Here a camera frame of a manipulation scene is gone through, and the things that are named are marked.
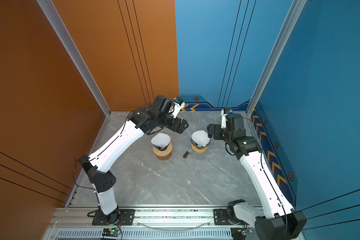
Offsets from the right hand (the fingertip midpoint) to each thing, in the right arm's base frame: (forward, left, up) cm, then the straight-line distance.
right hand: (216, 126), depth 74 cm
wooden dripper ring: (-5, +29, -20) cm, 35 cm away
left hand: (+2, +18, +4) cm, 18 cm away
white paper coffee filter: (+3, +31, -15) cm, 34 cm away
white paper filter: (+3, +7, -14) cm, 16 cm away
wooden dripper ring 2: (-4, +8, -16) cm, 19 cm away
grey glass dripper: (-3, +7, -13) cm, 16 cm away
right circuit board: (-41, -9, -30) cm, 52 cm away
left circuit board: (-41, +53, -30) cm, 73 cm away
